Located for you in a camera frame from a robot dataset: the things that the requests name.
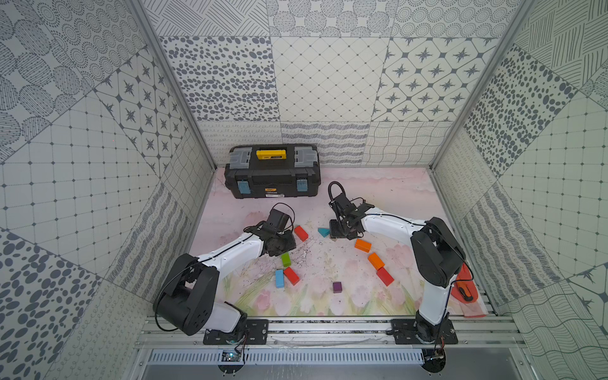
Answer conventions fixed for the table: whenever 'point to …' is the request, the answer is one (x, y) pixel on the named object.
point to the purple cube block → (337, 287)
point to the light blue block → (279, 279)
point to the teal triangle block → (324, 231)
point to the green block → (286, 260)
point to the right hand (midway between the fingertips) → (337, 234)
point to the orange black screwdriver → (465, 290)
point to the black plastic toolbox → (272, 171)
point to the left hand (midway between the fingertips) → (299, 245)
